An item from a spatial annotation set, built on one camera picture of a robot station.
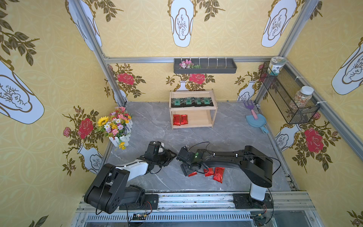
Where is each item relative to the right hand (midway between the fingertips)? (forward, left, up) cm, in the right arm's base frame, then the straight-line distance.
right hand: (189, 164), depth 88 cm
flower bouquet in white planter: (+14, +44, +17) cm, 49 cm away
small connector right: (-25, -36, 0) cm, 43 cm away
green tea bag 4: (+35, -11, +21) cm, 42 cm away
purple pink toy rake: (+51, -51, -1) cm, 72 cm away
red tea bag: (+32, +10, +3) cm, 34 cm away
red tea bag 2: (+31, +5, +5) cm, 32 cm away
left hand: (+5, +12, +1) cm, 13 cm away
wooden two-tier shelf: (+28, -1, +20) cm, 35 cm away
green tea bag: (+32, +9, +21) cm, 40 cm away
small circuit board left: (-27, +25, -2) cm, 37 cm away
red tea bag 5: (-6, -17, +2) cm, 18 cm away
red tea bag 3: (-6, -2, +2) cm, 7 cm away
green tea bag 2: (+34, +2, +21) cm, 40 cm away
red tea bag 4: (-5, -12, +3) cm, 13 cm away
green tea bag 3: (+34, -5, +21) cm, 41 cm away
